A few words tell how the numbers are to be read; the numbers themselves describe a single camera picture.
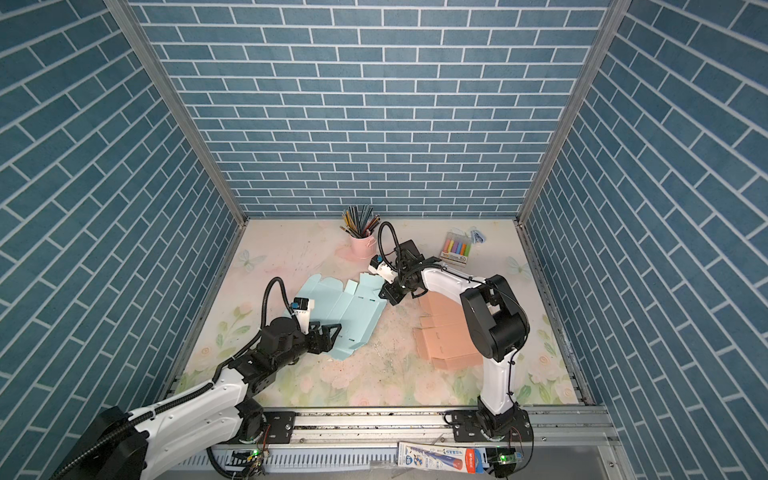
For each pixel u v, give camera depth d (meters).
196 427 0.55
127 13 0.70
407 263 0.77
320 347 0.75
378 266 0.85
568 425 0.75
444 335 0.92
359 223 1.05
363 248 1.05
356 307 0.96
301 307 0.74
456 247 1.12
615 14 0.71
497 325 0.51
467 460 0.69
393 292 0.84
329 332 0.77
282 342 0.65
